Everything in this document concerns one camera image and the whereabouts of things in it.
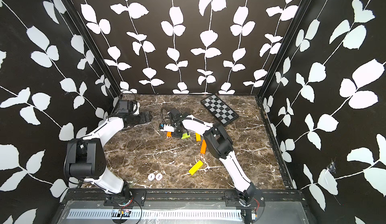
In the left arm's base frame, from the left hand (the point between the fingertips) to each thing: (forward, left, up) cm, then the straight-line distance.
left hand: (146, 115), depth 93 cm
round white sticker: (-34, -5, -12) cm, 36 cm away
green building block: (-10, -24, -10) cm, 28 cm away
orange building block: (-7, -13, -11) cm, 19 cm away
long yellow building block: (-30, -30, -11) cm, 44 cm away
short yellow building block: (-11, -32, -11) cm, 36 cm away
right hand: (-5, -17, -11) cm, 20 cm away
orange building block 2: (-18, -36, -11) cm, 41 cm away
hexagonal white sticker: (-33, -10, -12) cm, 37 cm away
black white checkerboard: (+10, -49, -9) cm, 51 cm away
